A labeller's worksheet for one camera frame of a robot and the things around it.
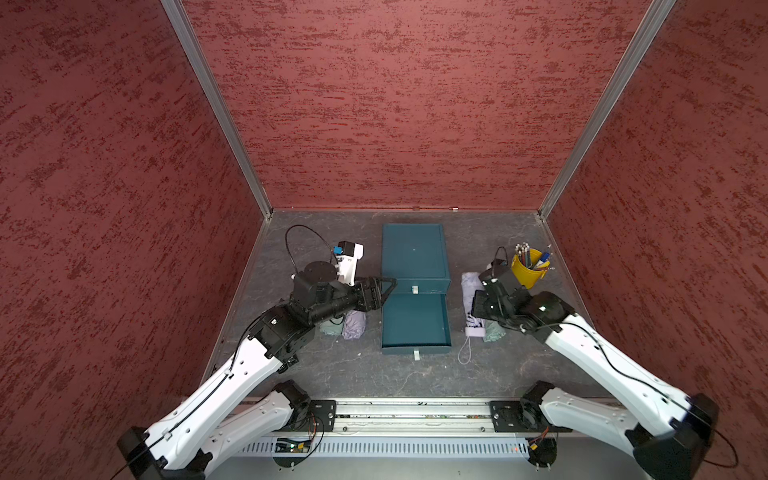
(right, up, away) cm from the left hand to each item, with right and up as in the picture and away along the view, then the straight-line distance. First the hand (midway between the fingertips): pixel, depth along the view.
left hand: (385, 289), depth 66 cm
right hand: (+24, -7, +11) cm, 27 cm away
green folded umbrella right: (+31, -15, +17) cm, 39 cm away
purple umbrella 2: (+23, -12, +10) cm, 28 cm away
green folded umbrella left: (-16, -15, +19) cm, 29 cm away
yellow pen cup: (+49, +6, +31) cm, 58 cm away
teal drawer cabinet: (+8, +7, +14) cm, 17 cm away
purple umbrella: (-10, -13, +19) cm, 25 cm away
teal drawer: (+8, -13, +15) cm, 22 cm away
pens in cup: (+41, +8, +21) cm, 47 cm away
